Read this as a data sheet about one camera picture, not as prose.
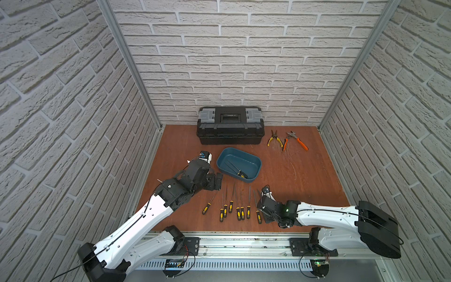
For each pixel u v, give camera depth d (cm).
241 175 95
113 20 73
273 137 114
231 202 85
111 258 38
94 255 38
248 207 85
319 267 71
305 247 74
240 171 97
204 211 83
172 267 71
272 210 63
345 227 46
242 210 83
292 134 115
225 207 85
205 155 63
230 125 98
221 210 83
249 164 100
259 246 76
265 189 76
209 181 63
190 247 73
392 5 68
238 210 83
